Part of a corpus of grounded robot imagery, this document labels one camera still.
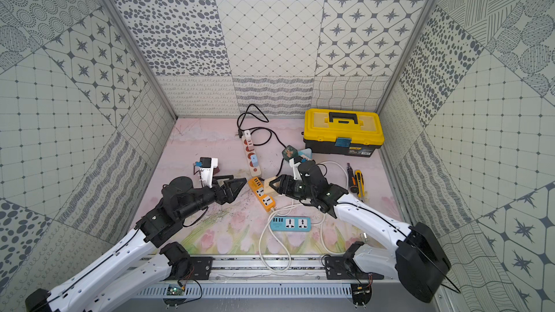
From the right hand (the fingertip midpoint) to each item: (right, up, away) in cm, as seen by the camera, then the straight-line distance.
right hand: (273, 188), depth 78 cm
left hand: (-11, +7, -10) cm, 16 cm away
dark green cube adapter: (+6, +12, +17) cm, 22 cm away
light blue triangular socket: (+15, +11, +23) cm, 30 cm away
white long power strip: (-10, +4, +18) cm, 21 cm away
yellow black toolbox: (+30, +21, +17) cm, 41 cm away
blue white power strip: (+6, -15, +3) cm, 17 cm away
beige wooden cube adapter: (-1, 0, -2) cm, 3 cm away
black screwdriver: (+34, 0, +16) cm, 38 cm away
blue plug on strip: (-10, +8, +17) cm, 21 cm away
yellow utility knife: (+38, -3, +15) cm, 41 cm away
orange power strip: (-4, -8, +10) cm, 13 cm away
